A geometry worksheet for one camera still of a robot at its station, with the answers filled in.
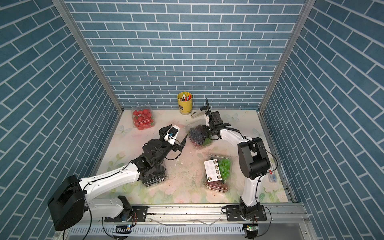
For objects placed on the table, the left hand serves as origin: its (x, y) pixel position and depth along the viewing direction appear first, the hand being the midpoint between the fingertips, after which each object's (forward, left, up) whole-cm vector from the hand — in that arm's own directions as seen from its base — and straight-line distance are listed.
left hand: (182, 131), depth 75 cm
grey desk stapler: (+35, -8, -23) cm, 42 cm away
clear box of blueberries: (+10, -7, -18) cm, 22 cm away
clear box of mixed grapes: (-9, -24, -19) cm, 32 cm away
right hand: (+14, -12, -17) cm, 25 cm away
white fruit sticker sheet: (-13, -16, -18) cm, 27 cm away
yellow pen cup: (+36, +1, -13) cm, 38 cm away
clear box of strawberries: (+28, +33, -20) cm, 47 cm away
